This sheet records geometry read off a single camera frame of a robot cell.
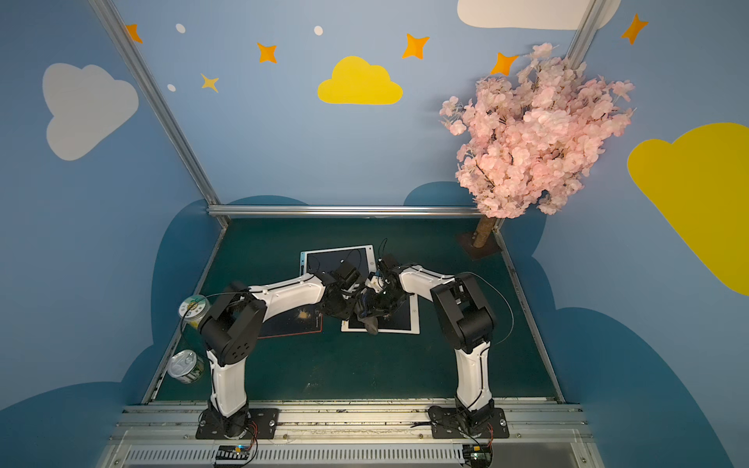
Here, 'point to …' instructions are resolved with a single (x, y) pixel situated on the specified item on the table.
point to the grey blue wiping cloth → (371, 323)
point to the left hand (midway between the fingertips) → (346, 309)
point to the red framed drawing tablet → (299, 321)
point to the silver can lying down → (185, 366)
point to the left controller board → (232, 454)
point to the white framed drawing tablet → (404, 320)
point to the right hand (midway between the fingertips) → (372, 312)
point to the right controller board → (478, 455)
